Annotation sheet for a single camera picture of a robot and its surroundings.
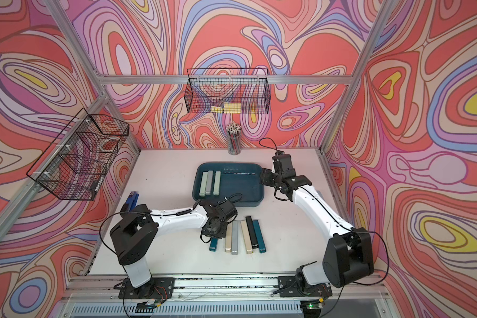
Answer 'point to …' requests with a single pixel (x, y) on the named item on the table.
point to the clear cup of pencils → (234, 138)
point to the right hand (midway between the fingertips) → (266, 180)
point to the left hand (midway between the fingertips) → (223, 236)
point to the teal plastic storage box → (243, 178)
